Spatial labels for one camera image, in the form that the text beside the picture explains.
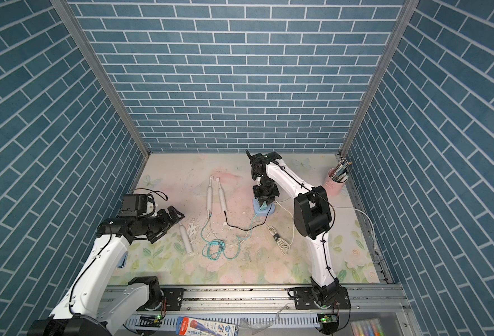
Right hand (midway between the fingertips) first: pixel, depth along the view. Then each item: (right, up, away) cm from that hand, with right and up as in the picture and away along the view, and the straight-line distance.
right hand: (264, 204), depth 91 cm
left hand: (-32, -5, -12) cm, 35 cm away
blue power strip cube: (-2, -4, +1) cm, 5 cm away
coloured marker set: (+35, -37, -23) cm, 55 cm away
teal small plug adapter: (0, 0, -2) cm, 2 cm away
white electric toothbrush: (-26, +3, +11) cm, 29 cm away
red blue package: (-27, -37, -23) cm, 51 cm away
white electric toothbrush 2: (-20, +2, +11) cm, 23 cm away
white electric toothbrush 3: (-34, -14, -4) cm, 37 cm away
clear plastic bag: (-4, -38, -22) cm, 44 cm away
